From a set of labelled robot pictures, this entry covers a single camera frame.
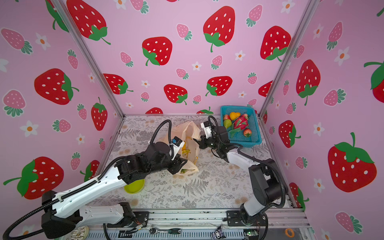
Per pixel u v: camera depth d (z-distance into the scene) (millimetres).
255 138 983
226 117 1138
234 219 729
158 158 488
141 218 745
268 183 454
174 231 699
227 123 1080
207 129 781
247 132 1041
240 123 1047
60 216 394
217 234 676
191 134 854
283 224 734
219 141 685
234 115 1122
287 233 699
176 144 581
